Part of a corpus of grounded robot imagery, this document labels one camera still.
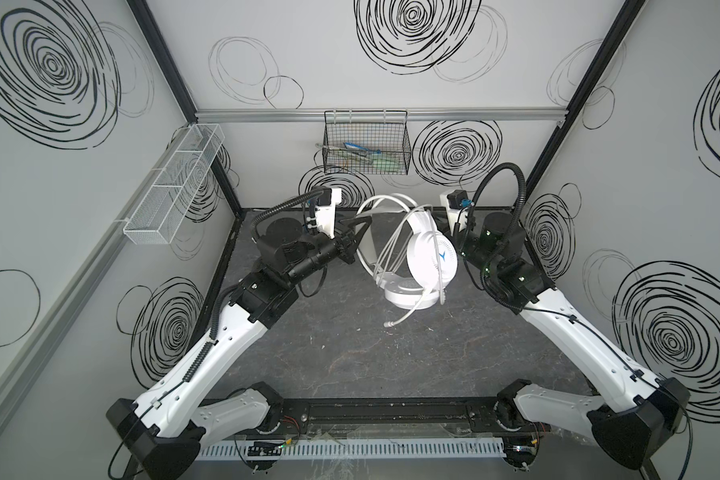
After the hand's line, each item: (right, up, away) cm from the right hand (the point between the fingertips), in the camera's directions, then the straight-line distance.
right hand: (426, 213), depth 68 cm
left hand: (-13, -2, -9) cm, 16 cm away
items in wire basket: (-17, +18, +17) cm, 30 cm away
